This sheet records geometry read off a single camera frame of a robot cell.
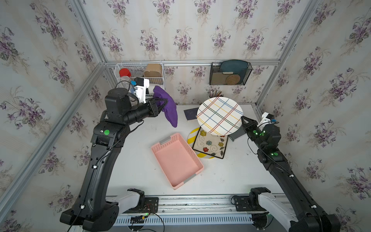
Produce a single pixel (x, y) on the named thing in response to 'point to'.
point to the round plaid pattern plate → (220, 115)
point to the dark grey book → (235, 135)
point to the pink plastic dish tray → (178, 161)
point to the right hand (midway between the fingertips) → (242, 117)
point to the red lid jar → (124, 72)
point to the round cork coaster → (233, 79)
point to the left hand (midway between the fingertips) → (170, 102)
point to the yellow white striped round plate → (191, 139)
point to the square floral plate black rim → (210, 144)
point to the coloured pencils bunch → (214, 93)
